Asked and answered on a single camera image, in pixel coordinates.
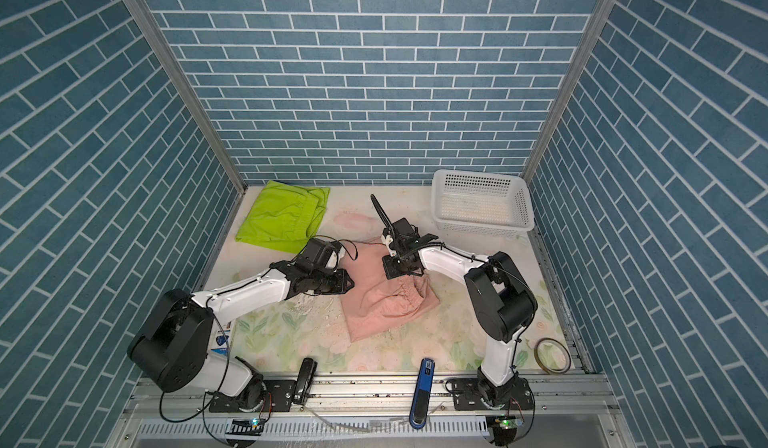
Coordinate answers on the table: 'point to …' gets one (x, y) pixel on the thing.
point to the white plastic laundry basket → (481, 204)
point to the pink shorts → (376, 301)
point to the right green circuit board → (510, 423)
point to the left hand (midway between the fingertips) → (353, 284)
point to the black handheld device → (305, 380)
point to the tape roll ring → (546, 369)
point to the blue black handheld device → (422, 398)
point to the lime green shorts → (283, 216)
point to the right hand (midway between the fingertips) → (386, 265)
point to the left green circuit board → (248, 427)
